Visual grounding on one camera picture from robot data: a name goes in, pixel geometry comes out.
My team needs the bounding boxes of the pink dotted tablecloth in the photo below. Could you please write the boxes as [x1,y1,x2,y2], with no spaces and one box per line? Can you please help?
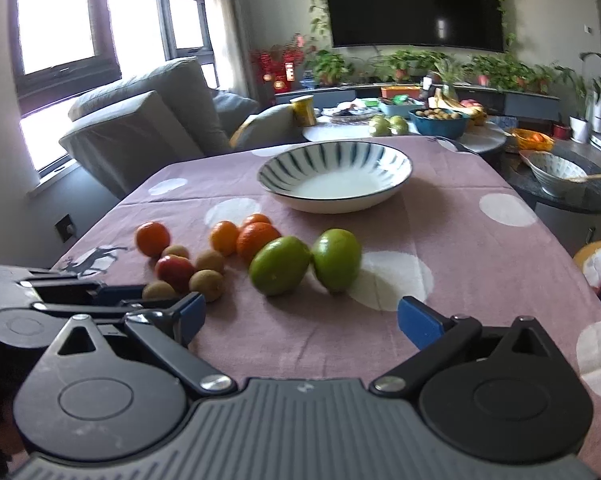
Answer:
[58,136,601,475]

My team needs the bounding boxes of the green apples on tray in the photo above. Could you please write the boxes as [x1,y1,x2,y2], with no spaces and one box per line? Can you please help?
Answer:
[369,115,410,136]

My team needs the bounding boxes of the red tomato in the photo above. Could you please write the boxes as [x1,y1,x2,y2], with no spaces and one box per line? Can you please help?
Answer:
[154,255,196,292]

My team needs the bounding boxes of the red flower decoration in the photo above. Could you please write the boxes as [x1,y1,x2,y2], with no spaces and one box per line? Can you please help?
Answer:
[250,34,317,93]

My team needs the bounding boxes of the brown kiwi front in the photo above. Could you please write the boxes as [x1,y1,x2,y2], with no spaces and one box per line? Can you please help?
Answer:
[189,270,224,302]

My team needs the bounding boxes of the small tangerine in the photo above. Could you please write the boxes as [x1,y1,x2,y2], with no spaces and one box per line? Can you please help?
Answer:
[241,214,271,229]

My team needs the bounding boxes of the brown kiwi back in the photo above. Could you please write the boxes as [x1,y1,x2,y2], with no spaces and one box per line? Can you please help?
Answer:
[162,244,190,259]

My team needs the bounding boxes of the grey sofa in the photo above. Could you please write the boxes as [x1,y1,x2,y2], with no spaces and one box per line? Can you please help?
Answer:
[60,58,305,198]

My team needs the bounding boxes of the striped white serving bowl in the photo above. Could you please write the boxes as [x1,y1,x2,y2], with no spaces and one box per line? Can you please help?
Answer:
[257,140,413,214]

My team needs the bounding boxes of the grey tv cabinet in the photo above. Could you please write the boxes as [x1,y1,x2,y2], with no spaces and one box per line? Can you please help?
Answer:
[273,82,562,123]

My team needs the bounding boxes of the orange basket of fruit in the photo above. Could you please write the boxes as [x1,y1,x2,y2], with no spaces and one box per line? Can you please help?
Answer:
[512,128,554,152]

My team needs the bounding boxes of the white round coffee table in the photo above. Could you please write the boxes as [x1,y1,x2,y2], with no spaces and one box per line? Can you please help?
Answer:
[302,109,507,155]

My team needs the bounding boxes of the banana bunch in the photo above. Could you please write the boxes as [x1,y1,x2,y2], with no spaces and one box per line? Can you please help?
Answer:
[428,88,487,126]

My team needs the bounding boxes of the green fruit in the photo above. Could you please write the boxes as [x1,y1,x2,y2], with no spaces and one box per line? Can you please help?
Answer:
[250,236,311,297]
[311,229,362,294]

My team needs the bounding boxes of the blue bowl of nuts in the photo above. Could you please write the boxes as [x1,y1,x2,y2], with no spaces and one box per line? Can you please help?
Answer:
[409,108,469,140]

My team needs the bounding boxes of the small striped bowl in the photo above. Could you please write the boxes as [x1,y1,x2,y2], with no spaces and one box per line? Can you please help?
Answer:
[521,151,587,198]

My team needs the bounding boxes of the large orange tangerine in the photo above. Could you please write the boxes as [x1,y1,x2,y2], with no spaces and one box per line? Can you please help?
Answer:
[236,222,281,266]

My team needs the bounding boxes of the brown kiwi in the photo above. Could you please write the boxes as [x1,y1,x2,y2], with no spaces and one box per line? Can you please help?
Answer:
[162,244,190,259]
[194,249,226,274]
[189,270,224,302]
[142,281,178,300]

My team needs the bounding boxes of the black wall television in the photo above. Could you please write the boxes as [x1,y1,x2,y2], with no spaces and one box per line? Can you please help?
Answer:
[327,0,504,52]

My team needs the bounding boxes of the yellow tin can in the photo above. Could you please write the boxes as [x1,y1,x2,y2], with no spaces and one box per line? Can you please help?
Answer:
[291,94,317,127]

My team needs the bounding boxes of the wooden spoon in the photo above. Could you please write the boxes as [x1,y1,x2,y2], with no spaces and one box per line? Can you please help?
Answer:
[566,174,601,183]

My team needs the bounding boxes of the wall power socket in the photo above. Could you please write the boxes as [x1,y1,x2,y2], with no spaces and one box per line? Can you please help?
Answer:
[54,214,77,243]

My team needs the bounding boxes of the white potted plant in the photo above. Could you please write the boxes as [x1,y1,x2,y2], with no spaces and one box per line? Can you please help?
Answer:
[555,51,601,144]

